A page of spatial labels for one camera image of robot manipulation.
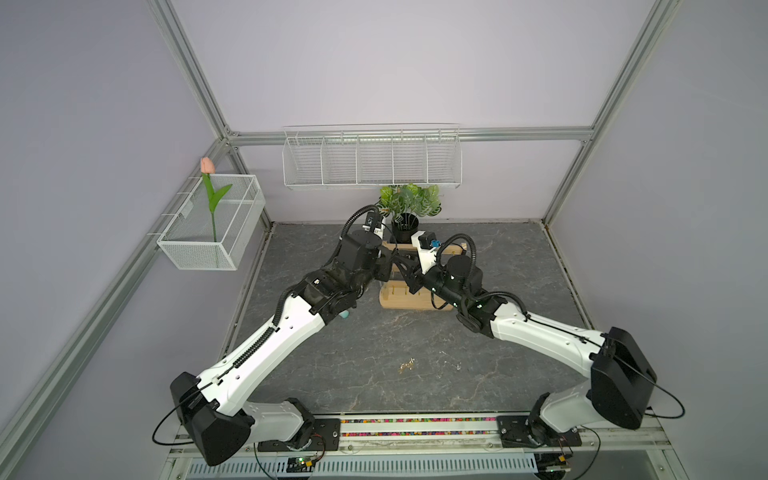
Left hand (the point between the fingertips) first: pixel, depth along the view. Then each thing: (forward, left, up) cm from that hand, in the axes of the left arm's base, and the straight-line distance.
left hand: (383, 249), depth 71 cm
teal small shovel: (-1, +13, -29) cm, 32 cm away
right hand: (0, -3, -2) cm, 4 cm away
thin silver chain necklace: (-19, -20, -31) cm, 41 cm away
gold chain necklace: (-18, -5, -32) cm, 37 cm away
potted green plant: (+25, -8, -8) cm, 27 cm away
